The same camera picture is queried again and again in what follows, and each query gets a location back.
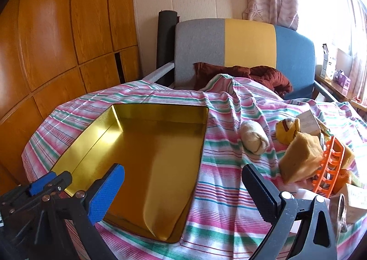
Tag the window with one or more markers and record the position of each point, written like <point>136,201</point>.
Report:
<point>324,4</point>

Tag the yellow plush toy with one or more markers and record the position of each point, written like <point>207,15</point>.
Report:
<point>285,132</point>

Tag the dark red crumpled cloth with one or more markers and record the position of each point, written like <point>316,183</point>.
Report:
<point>258,74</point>

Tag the black rolled mat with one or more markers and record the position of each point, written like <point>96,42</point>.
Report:
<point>165,41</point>

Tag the large yellow sponge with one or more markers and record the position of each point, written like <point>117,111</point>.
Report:
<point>301,153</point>

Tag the wooden side shelf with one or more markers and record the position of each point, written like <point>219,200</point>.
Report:
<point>338,95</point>

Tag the purple box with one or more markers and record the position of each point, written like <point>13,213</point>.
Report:
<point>342,79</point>

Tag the white sock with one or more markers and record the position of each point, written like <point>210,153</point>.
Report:
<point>253,138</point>

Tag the gold rectangular tin container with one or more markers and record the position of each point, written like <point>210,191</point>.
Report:
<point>160,148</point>

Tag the white picture carton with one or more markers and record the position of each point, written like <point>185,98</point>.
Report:
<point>329,63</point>

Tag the wooden wardrobe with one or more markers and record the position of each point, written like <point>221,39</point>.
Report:
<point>57,33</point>

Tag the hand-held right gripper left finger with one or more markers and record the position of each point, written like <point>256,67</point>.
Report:
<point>104,196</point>

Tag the green white printed box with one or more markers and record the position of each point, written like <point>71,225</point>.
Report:
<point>355,199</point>

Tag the pink striped curtain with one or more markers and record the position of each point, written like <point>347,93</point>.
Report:
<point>359,76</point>

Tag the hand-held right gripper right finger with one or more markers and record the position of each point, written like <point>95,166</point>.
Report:
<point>263,194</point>

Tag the pink green striped cloth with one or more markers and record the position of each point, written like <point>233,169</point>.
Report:
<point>229,191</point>

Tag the grey yellow blue armchair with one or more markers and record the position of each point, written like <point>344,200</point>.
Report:
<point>246,44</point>

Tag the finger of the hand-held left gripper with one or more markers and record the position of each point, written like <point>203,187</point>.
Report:
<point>63,179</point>
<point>41,184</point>

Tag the white labelled box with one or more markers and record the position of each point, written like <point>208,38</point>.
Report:
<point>309,122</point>

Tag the orange plastic rack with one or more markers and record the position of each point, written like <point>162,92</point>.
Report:
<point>326,176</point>

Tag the metal tongs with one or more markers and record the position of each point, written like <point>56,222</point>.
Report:
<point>341,205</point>

